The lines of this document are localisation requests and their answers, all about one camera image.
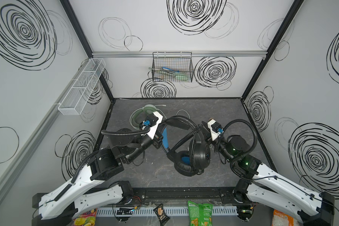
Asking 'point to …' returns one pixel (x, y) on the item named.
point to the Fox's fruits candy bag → (87, 219)
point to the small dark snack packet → (161, 215)
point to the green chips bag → (200, 214)
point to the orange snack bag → (281, 219)
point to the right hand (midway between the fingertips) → (201, 123)
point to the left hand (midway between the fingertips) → (167, 122)
